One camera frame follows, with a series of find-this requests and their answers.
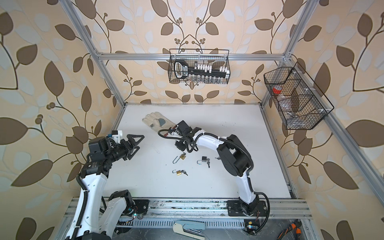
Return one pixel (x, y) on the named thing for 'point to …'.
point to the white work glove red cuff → (158, 122)
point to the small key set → (218, 158)
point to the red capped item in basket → (277, 89)
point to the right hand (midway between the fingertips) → (179, 144)
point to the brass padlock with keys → (179, 172)
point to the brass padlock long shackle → (182, 157)
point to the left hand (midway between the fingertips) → (141, 141)
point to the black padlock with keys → (204, 159)
